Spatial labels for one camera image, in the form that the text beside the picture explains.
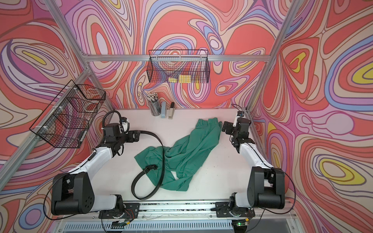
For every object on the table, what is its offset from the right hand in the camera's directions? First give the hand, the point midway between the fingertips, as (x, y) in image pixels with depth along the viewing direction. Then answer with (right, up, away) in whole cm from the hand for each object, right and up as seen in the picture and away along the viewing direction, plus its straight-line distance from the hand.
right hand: (232, 126), depth 89 cm
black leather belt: (-52, -25, -4) cm, 58 cm away
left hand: (-61, -3, 0) cm, 62 cm away
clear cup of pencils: (-52, +16, +18) cm, 58 cm away
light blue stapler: (-47, +13, +25) cm, 55 cm away
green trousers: (-32, -20, -2) cm, 38 cm away
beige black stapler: (-40, +12, +26) cm, 50 cm away
